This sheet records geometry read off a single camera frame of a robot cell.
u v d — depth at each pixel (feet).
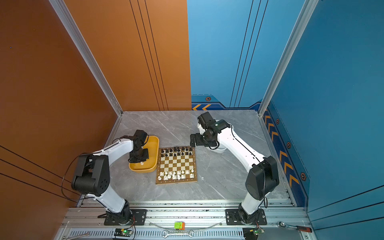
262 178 1.41
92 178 1.53
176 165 2.93
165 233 2.28
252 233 2.32
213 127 1.88
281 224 2.29
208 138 2.20
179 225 2.28
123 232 2.33
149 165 2.99
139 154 2.54
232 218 2.38
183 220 2.43
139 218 2.41
